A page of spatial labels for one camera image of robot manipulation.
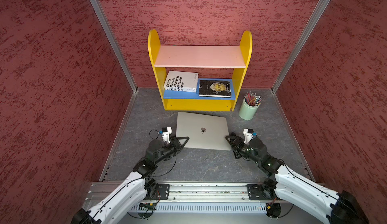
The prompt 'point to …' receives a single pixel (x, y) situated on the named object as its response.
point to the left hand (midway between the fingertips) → (190, 142)
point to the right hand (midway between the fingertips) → (223, 143)
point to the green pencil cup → (246, 112)
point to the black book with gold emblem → (214, 89)
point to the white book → (181, 81)
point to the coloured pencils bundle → (252, 99)
